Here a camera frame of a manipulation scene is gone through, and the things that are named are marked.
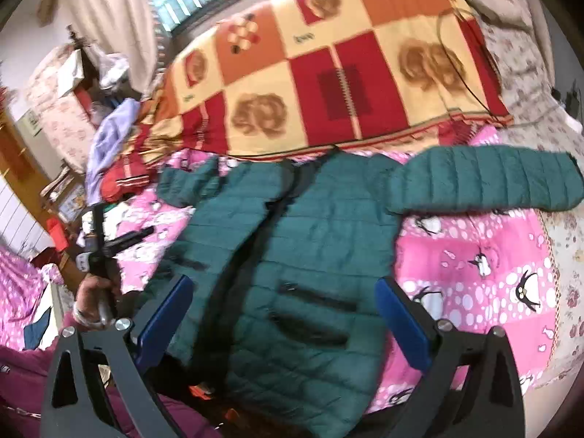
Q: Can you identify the red plaid cloth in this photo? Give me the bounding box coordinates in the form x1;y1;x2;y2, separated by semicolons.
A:
100;153;151;203

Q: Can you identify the person's left hand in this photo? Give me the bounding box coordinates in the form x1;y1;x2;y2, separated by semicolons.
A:
72;274;121;329

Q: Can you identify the red orange rose blanket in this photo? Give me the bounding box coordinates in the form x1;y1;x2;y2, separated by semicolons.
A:
125;0;512;164

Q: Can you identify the pink penguin quilt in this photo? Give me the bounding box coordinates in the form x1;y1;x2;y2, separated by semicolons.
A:
81;126;562;414

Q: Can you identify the lavender garment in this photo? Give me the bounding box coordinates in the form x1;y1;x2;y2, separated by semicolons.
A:
85;98;141;206

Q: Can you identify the green quilted puffer jacket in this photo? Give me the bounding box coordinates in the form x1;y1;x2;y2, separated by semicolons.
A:
137;144;581;438

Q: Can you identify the beige curtain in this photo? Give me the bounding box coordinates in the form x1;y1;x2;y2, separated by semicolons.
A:
58;0;168;95

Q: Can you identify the floral bed sheet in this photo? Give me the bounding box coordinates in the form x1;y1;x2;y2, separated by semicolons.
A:
479;19;583;388

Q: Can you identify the black cable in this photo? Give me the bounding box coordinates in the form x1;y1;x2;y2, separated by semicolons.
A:
434;6;512;125

